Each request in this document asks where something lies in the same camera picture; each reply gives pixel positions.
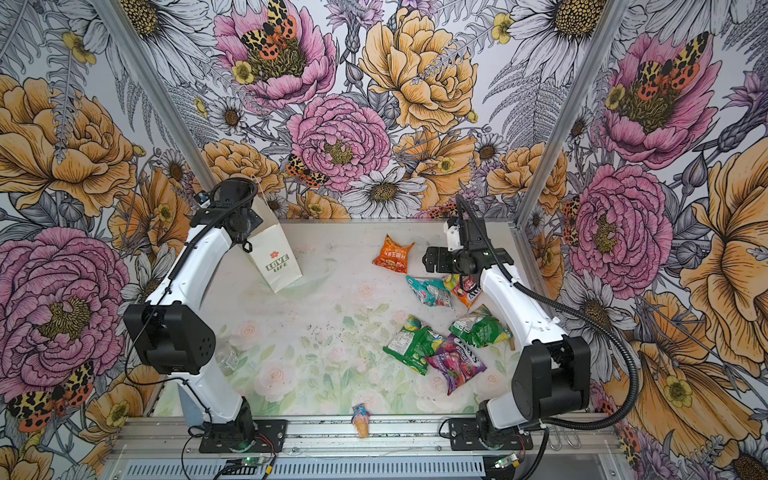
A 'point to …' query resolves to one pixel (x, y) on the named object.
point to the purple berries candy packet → (455, 361)
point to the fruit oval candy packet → (465, 288)
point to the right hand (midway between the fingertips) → (438, 267)
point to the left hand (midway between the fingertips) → (236, 235)
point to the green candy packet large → (414, 344)
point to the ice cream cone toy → (360, 417)
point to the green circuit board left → (251, 461)
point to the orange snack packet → (393, 255)
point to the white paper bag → (270, 252)
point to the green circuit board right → (503, 462)
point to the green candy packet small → (481, 328)
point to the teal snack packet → (432, 292)
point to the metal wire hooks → (578, 446)
